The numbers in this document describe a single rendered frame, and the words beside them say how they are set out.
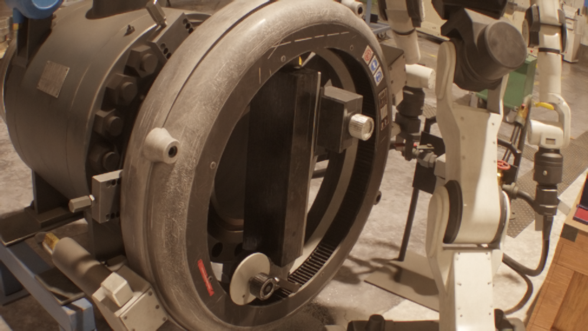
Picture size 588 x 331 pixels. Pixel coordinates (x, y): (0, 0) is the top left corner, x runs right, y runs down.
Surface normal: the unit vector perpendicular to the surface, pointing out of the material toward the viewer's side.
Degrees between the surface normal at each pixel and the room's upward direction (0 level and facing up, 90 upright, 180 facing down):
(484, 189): 41
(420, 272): 0
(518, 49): 63
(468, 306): 37
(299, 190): 90
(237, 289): 90
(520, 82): 90
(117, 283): 23
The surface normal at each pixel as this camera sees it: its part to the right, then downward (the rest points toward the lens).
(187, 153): 0.51, 0.23
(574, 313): -0.62, 0.24
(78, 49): -0.36, -0.49
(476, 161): 0.10, -0.20
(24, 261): 0.11, -0.92
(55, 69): -0.50, -0.22
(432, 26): -0.81, 0.14
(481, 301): 0.11, -0.50
